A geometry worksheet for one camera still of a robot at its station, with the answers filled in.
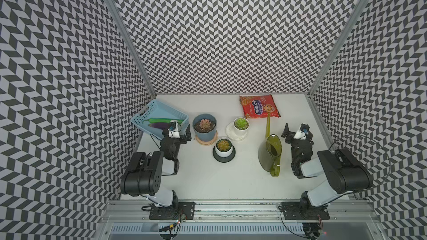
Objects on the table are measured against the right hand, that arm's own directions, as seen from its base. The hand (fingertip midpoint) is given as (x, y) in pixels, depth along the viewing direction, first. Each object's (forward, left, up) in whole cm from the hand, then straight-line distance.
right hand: (294, 127), depth 89 cm
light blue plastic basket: (+21, +83, -8) cm, 86 cm away
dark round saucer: (-13, +39, -10) cm, 42 cm away
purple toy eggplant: (+8, +77, -8) cm, 78 cm away
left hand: (+2, +63, 0) cm, 63 cm away
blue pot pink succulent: (+1, +49, +1) cm, 49 cm away
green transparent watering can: (-10, +14, -8) cm, 19 cm away
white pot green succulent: (+2, +29, -1) cm, 29 cm away
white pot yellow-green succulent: (-10, +39, -2) cm, 40 cm away
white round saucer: (+3, +35, -10) cm, 36 cm away
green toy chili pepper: (+15, +80, -13) cm, 82 cm away
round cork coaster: (-5, +47, -7) cm, 48 cm away
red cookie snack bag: (+21, +15, -7) cm, 27 cm away
